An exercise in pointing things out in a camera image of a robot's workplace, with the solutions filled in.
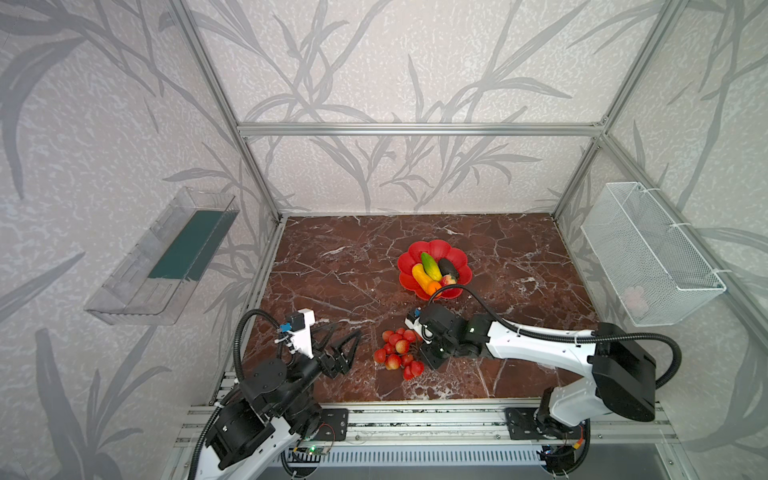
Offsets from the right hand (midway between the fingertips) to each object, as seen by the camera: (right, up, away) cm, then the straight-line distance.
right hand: (418, 345), depth 81 cm
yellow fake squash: (+3, +16, +16) cm, 22 cm away
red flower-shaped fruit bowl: (+8, +26, +25) cm, 36 cm away
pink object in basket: (+53, +14, -8) cm, 55 cm away
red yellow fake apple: (+10, +16, +15) cm, 25 cm away
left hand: (-15, +10, -16) cm, 24 cm away
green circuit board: (-25, -22, -10) cm, 35 cm away
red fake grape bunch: (-5, -2, -1) cm, 6 cm away
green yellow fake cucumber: (+5, +20, +21) cm, 29 cm away
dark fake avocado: (+10, +19, +20) cm, 29 cm away
